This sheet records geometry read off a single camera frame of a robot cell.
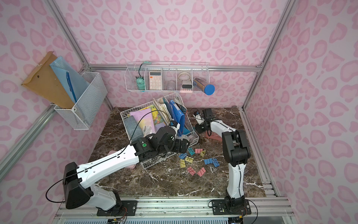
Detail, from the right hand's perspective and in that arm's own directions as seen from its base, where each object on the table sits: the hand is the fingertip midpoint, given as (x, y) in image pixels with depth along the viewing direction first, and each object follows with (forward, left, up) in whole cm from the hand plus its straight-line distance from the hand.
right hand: (198, 125), depth 103 cm
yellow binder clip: (-26, +7, 0) cm, 27 cm away
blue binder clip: (-23, +11, -2) cm, 25 cm away
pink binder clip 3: (-33, -1, -3) cm, 33 cm away
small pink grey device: (+12, +8, +26) cm, 30 cm away
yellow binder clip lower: (-28, +11, -3) cm, 30 cm away
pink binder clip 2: (-32, +5, -3) cm, 33 cm away
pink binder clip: (-19, +1, -3) cm, 19 cm away
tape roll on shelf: (+23, +11, +29) cm, 39 cm away
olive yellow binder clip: (-21, -2, -1) cm, 21 cm away
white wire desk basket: (-6, +21, +23) cm, 32 cm away
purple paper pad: (-11, +32, +17) cm, 38 cm away
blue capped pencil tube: (+6, -5, +29) cm, 30 cm away
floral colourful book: (-7, +26, +17) cm, 32 cm away
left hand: (-23, +10, +19) cm, 32 cm away
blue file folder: (-5, +12, +16) cm, 21 cm away
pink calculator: (+19, +30, +26) cm, 44 cm away
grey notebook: (-15, +39, +21) cm, 47 cm away
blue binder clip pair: (-26, -8, -3) cm, 27 cm away
